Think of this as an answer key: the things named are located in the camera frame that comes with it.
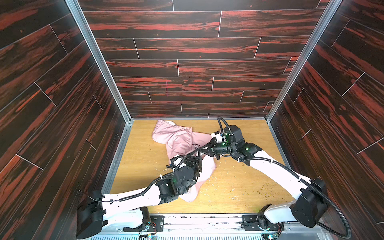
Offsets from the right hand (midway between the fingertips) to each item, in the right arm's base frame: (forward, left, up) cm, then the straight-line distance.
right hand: (198, 147), depth 73 cm
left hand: (-5, -3, +2) cm, 6 cm away
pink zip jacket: (+17, +13, -18) cm, 28 cm away
